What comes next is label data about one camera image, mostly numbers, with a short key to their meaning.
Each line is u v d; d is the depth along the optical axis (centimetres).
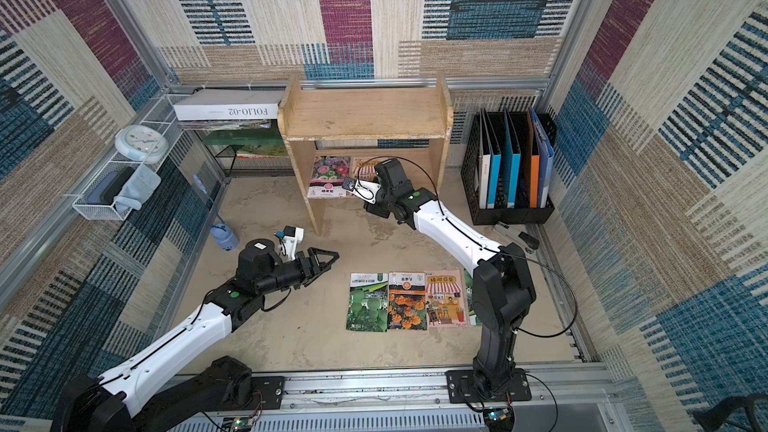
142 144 75
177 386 55
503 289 46
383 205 76
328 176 91
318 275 73
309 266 69
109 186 65
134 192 67
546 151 85
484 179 89
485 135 88
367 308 87
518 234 97
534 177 89
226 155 116
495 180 90
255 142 94
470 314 86
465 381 75
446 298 88
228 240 97
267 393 73
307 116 76
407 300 88
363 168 92
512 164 85
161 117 87
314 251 70
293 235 74
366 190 74
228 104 78
